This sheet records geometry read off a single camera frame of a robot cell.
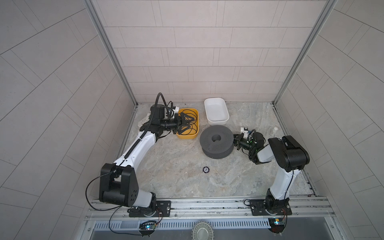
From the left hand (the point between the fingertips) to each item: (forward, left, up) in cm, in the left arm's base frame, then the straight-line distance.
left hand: (194, 121), depth 74 cm
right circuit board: (-41, -39, -25) cm, 61 cm away
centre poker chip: (-16, -6, -25) cm, 30 cm away
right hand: (+2, -19, -18) cm, 26 cm away
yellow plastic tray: (+5, +7, -24) cm, 26 cm away
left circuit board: (-41, +20, -21) cm, 50 cm away
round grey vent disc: (-43, -4, -24) cm, 49 cm away
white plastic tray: (+28, -15, -25) cm, 40 cm away
